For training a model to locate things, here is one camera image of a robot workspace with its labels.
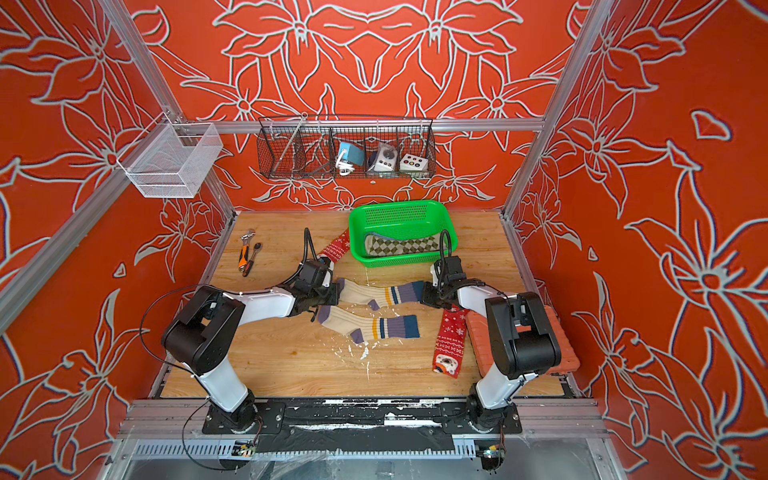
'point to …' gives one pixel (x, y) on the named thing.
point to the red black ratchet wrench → (257, 247)
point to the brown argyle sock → (384, 246)
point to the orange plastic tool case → (482, 351)
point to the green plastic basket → (399, 220)
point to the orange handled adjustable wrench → (245, 250)
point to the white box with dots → (413, 163)
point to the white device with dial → (386, 160)
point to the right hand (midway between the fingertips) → (416, 296)
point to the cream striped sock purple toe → (378, 296)
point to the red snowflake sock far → (338, 248)
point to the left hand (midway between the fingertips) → (340, 289)
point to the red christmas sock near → (450, 342)
